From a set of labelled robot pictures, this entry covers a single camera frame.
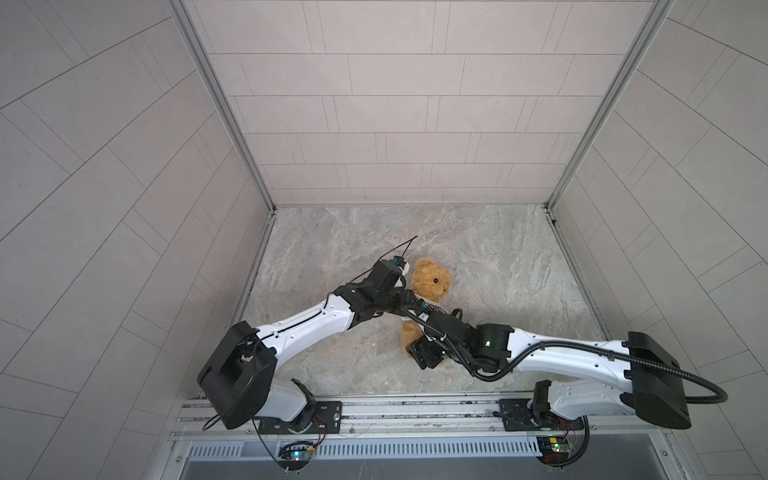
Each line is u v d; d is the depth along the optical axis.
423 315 0.66
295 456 0.65
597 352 0.44
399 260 0.74
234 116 0.91
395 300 0.70
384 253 0.63
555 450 0.68
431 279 0.82
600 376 0.44
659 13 0.71
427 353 0.65
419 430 0.71
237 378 0.40
